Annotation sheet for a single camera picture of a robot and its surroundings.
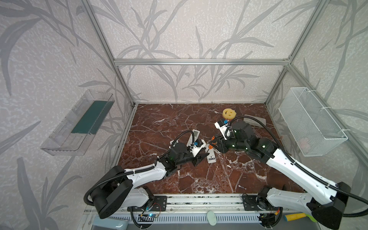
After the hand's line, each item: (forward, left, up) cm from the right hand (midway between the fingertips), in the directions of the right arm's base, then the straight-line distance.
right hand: (212, 137), depth 71 cm
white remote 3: (-1, -2, -24) cm, 24 cm away
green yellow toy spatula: (-31, -37, -22) cm, 54 cm away
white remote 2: (+16, +7, -24) cm, 30 cm away
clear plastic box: (+26, -35, -23) cm, 50 cm away
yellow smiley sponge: (+33, -18, -22) cm, 44 cm away
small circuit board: (-31, +31, -24) cm, 50 cm away
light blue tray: (-34, +49, -20) cm, 63 cm away
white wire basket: (-2, -45, +8) cm, 45 cm away
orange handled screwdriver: (-4, +1, -1) cm, 5 cm away
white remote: (+11, +25, -25) cm, 36 cm away
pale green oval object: (-32, +1, -22) cm, 39 cm away
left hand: (-1, +1, -9) cm, 10 cm away
